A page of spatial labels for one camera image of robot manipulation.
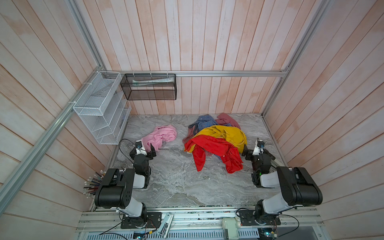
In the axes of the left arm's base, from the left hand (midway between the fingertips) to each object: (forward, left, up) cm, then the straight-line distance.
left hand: (144, 147), depth 91 cm
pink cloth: (+12, -8, -3) cm, 15 cm away
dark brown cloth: (+18, -30, -6) cm, 36 cm away
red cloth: (0, -36, +3) cm, 36 cm away
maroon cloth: (+30, -55, -6) cm, 63 cm away
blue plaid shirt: (+26, -40, -5) cm, 48 cm away
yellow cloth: (+5, -56, +4) cm, 56 cm away
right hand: (+2, -68, +1) cm, 68 cm away
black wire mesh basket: (+40, +1, +16) cm, 43 cm away
